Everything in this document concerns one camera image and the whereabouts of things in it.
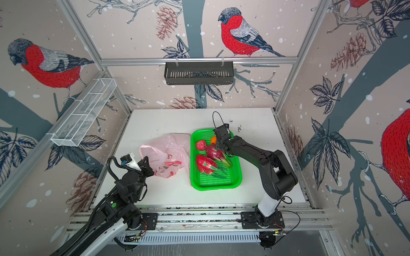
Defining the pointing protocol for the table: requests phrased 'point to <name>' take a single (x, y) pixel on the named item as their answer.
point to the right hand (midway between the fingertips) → (222, 141)
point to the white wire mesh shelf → (83, 113)
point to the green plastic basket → (200, 182)
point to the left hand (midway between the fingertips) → (151, 154)
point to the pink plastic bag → (168, 154)
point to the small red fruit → (200, 145)
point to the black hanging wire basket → (198, 74)
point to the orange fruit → (213, 140)
